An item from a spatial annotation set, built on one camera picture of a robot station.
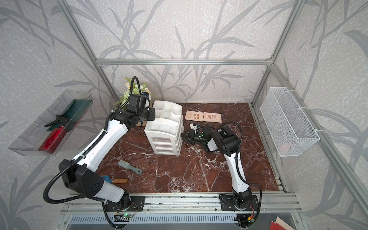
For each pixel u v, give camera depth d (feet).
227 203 2.38
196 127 3.17
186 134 3.00
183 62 3.84
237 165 2.02
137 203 2.41
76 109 2.53
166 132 2.46
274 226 2.22
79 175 1.31
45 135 2.07
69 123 2.04
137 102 1.93
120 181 2.62
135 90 2.73
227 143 2.01
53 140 1.92
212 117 3.67
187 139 2.98
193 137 2.93
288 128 2.03
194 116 3.67
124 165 2.84
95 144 1.48
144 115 2.28
